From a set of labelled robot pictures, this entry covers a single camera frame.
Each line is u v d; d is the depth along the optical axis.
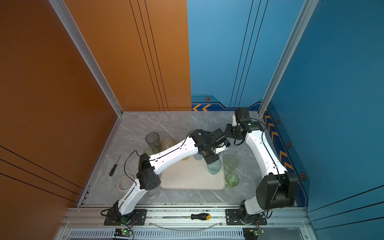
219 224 0.72
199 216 0.72
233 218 0.72
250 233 0.70
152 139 0.94
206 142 0.56
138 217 0.74
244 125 0.57
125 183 0.85
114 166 0.91
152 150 0.89
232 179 0.85
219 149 0.70
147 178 0.50
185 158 0.54
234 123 0.74
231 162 0.88
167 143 0.89
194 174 0.87
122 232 0.71
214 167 0.87
